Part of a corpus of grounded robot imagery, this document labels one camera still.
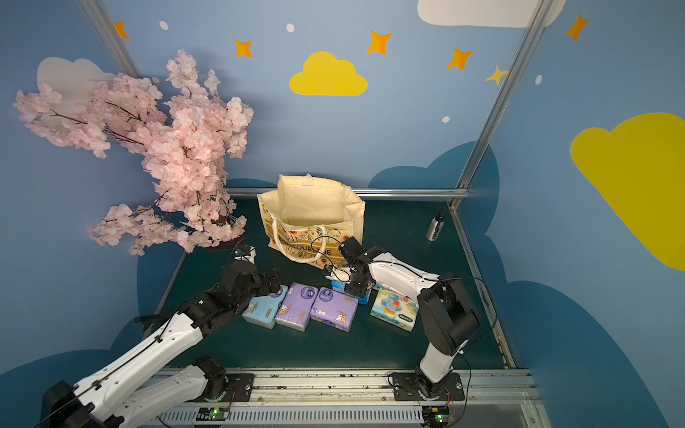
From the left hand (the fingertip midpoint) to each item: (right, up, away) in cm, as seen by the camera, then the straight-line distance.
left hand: (273, 272), depth 80 cm
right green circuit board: (+47, -38, -8) cm, 61 cm away
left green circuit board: (-14, -37, -9) cm, 40 cm away
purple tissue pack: (+6, -12, +4) cm, 14 cm away
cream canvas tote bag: (+7, +17, +24) cm, 30 cm away
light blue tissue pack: (-5, -13, +5) cm, 15 cm away
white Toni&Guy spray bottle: (+57, +13, +22) cm, 63 cm away
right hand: (+27, -5, +11) cm, 29 cm away
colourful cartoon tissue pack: (+38, -12, +5) cm, 40 cm away
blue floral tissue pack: (+20, -6, +6) cm, 22 cm away
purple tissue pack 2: (+18, -13, +5) cm, 23 cm away
